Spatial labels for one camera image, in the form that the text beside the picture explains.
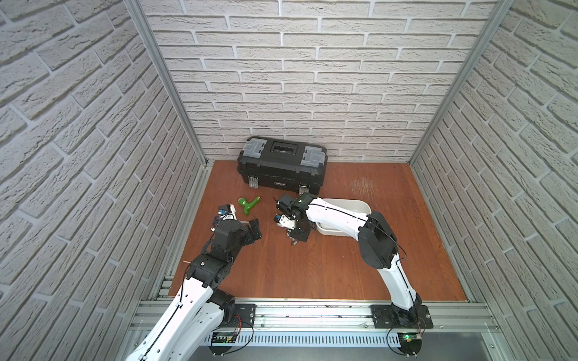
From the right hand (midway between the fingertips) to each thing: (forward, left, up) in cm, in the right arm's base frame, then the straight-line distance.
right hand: (306, 231), depth 91 cm
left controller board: (-35, +30, -5) cm, 47 cm away
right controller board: (-39, -30, -5) cm, 50 cm away
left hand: (-2, +20, +15) cm, 25 cm away
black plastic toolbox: (+25, +8, +14) cm, 30 cm away
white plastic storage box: (+11, -24, +1) cm, 26 cm away
